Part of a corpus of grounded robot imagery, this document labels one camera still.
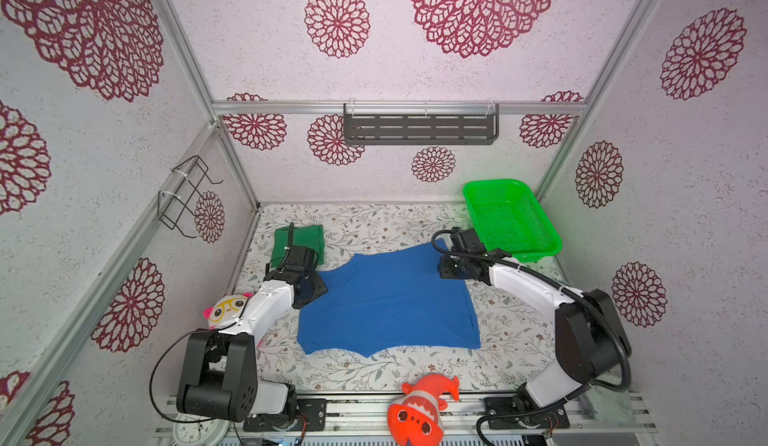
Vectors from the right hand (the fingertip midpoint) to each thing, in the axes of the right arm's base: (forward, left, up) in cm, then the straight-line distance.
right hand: (442, 261), depth 92 cm
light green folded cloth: (-36, -39, -10) cm, 54 cm away
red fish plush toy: (-42, +9, -1) cm, 43 cm away
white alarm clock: (-46, +56, -4) cm, 73 cm away
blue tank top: (-7, +16, -12) cm, 21 cm away
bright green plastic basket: (+29, -30, -11) cm, 43 cm away
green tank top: (+15, +45, -7) cm, 48 cm away
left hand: (-10, +38, -4) cm, 40 cm away
